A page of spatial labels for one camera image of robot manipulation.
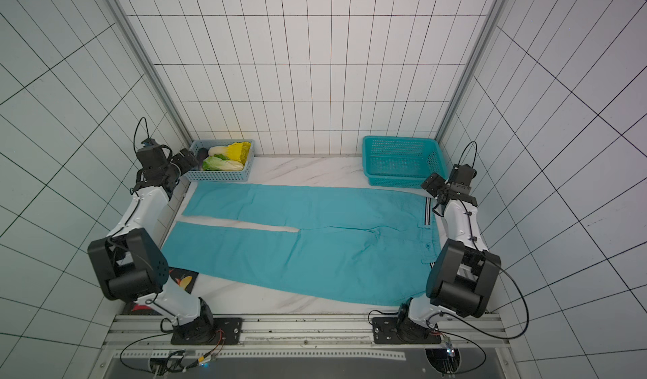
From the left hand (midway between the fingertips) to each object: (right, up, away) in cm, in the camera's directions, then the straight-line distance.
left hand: (184, 162), depth 89 cm
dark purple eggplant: (-8, +5, +28) cm, 29 cm away
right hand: (+88, -7, 0) cm, 89 cm away
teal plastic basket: (+88, +2, +29) cm, 93 cm away
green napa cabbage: (+5, +1, +18) cm, 19 cm away
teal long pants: (+68, -30, +1) cm, 74 cm away
